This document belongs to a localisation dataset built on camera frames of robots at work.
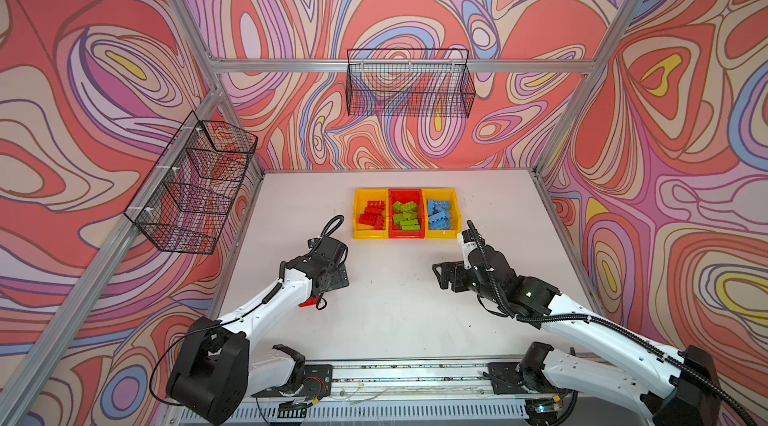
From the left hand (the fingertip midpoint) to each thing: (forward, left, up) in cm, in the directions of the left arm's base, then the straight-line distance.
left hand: (331, 278), depth 87 cm
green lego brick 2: (+22, -23, -1) cm, 32 cm away
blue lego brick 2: (+21, -34, +2) cm, 40 cm away
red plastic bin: (+34, -24, -3) cm, 41 cm away
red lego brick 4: (+26, -12, -2) cm, 28 cm away
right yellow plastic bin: (+22, -40, +1) cm, 45 cm away
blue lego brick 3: (+19, -35, 0) cm, 40 cm away
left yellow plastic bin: (+30, -7, +1) cm, 31 cm away
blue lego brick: (+27, -35, -1) cm, 44 cm away
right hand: (-2, -33, +9) cm, 34 cm away
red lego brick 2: (+21, -14, -1) cm, 25 cm away
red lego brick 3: (+30, -12, -2) cm, 32 cm away
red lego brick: (+24, -10, -3) cm, 26 cm away
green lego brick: (+27, -23, -1) cm, 35 cm away
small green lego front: (+20, -24, -1) cm, 31 cm away
